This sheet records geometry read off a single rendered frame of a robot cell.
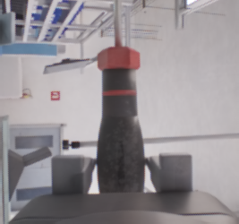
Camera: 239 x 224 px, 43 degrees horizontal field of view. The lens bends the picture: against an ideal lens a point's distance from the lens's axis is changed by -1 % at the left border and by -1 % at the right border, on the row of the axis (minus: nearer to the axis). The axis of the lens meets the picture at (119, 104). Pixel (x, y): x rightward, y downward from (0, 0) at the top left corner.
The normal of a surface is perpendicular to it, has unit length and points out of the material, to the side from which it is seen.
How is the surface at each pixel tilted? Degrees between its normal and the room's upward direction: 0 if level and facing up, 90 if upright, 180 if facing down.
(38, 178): 90
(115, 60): 109
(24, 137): 90
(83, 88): 90
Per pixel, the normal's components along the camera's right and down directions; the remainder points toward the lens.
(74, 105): 0.33, 0.02
